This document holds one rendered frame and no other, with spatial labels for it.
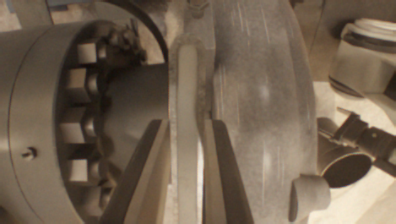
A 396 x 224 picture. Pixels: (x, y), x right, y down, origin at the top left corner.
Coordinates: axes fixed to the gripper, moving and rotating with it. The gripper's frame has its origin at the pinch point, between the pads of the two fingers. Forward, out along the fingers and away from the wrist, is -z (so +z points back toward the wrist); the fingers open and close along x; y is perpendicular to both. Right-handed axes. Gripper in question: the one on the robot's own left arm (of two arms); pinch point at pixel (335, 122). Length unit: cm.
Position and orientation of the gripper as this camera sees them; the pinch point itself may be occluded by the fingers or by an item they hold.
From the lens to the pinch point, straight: 83.6
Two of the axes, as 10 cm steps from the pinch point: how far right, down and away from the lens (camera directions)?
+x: -6.8, 7.3, -0.1
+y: 5.9, 5.6, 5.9
